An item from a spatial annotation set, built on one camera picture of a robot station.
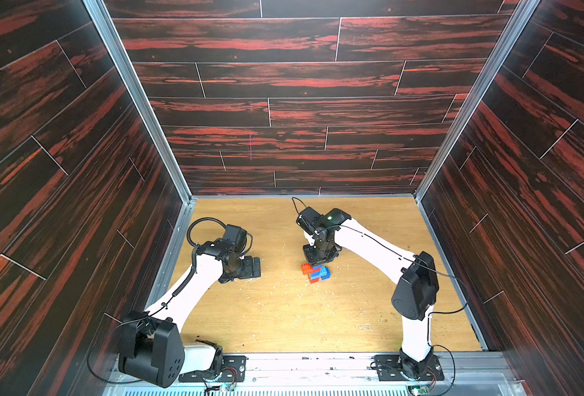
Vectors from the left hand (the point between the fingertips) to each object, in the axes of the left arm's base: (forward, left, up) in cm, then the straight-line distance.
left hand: (249, 271), depth 84 cm
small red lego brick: (+1, -23, -8) cm, 24 cm away
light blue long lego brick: (+3, -26, -4) cm, 27 cm away
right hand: (+5, -24, +2) cm, 24 cm away
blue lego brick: (+3, -28, -8) cm, 29 cm away
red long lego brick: (+1, -20, +2) cm, 20 cm away
